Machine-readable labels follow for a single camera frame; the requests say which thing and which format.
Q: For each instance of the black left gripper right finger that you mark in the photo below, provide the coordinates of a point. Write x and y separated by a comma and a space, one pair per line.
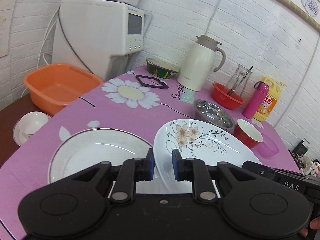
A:
194, 171

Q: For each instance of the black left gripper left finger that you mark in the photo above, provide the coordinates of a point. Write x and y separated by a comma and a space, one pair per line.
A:
129, 174

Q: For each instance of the white plate with flower pattern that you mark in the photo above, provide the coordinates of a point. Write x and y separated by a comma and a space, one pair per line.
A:
199, 140

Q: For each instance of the stainless steel bowl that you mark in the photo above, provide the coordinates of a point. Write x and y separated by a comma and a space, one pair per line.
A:
213, 114

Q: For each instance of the white plate with dark rim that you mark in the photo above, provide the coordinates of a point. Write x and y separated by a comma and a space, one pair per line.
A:
92, 146

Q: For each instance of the red bowl white inside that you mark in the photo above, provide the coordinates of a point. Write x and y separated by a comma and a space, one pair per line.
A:
247, 133

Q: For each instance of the person's hand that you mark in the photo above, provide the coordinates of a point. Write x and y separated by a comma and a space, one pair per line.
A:
314, 225

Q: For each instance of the purple flowered tablecloth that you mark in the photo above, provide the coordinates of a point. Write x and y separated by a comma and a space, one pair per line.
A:
27, 169

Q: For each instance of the red plastic colander basket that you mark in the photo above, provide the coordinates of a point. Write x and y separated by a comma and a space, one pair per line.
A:
228, 101

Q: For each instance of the pink thermos bottle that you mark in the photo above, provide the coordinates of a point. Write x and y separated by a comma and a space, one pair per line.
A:
260, 91

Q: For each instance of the green instant noodle bowl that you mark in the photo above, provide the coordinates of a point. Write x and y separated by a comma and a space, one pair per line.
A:
161, 68

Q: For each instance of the cream thermos jug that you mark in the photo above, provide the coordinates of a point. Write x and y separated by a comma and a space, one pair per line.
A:
199, 63

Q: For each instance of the yellow dish soap bottle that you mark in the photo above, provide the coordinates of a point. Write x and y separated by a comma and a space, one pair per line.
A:
270, 100

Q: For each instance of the small white ceramic bowl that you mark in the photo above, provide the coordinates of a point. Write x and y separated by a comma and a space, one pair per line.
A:
31, 122

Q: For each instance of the orange plastic basin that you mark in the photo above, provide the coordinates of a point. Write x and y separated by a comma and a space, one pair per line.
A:
55, 86

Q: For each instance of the white saucer with thin rim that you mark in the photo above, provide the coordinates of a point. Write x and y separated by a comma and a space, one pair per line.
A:
19, 137

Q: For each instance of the white water dispenser with screen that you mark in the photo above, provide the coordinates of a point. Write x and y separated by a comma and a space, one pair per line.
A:
99, 36

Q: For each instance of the dark wooden side table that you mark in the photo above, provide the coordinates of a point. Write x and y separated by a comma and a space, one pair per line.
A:
9, 116

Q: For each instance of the black square plastic frame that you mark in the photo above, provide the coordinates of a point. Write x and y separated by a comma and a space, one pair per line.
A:
151, 82

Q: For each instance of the blue round wall decoration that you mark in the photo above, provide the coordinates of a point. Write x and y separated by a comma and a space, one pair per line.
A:
311, 7

